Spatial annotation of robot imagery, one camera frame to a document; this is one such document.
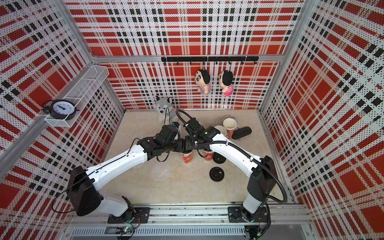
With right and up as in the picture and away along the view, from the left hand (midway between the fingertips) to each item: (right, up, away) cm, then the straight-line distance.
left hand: (184, 144), depth 81 cm
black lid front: (+18, -18, +5) cm, 26 cm away
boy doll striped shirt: (+10, +39, +9) cm, 42 cm away
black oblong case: (+38, +5, +23) cm, 45 cm away
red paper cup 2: (+28, +11, +10) cm, 32 cm away
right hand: (+4, 0, -2) cm, 5 cm away
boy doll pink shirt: (+25, +39, +12) cm, 48 cm away
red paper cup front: (+14, -8, +3) cm, 16 cm away
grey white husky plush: (-14, +18, +20) cm, 30 cm away
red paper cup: (+2, -8, +3) cm, 9 cm away
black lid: (+20, -11, +12) cm, 26 cm away
